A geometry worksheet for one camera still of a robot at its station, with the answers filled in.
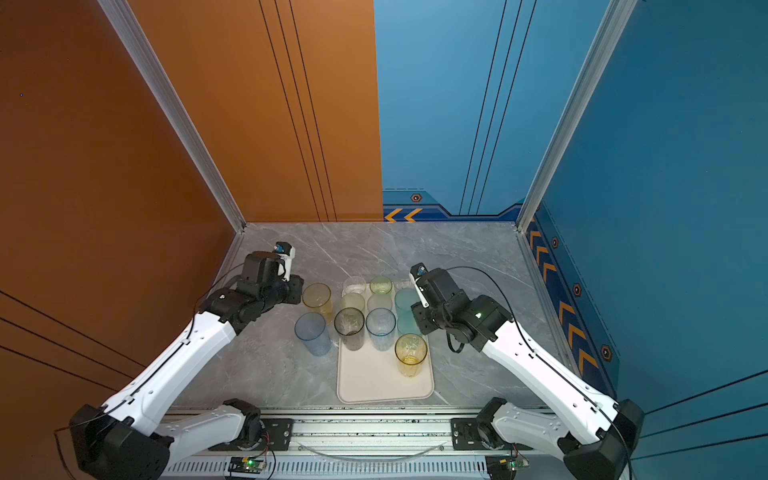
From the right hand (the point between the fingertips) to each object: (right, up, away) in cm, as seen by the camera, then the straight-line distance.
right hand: (419, 308), depth 74 cm
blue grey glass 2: (-10, -7, +11) cm, 17 cm away
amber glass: (-2, -15, +13) cm, 20 cm away
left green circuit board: (-42, -37, -3) cm, 56 cm away
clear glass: (-20, +3, +24) cm, 31 cm away
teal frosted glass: (-3, -7, +11) cm, 13 cm away
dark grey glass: (-19, -7, +13) cm, 24 cm away
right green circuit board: (+20, -38, -3) cm, 43 cm away
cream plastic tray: (-12, -21, +9) cm, 26 cm away
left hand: (-32, +7, +6) cm, 33 cm away
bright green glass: (-11, +3, +25) cm, 27 cm away
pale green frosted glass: (-19, -1, +16) cm, 25 cm away
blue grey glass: (-30, -8, +9) cm, 32 cm away
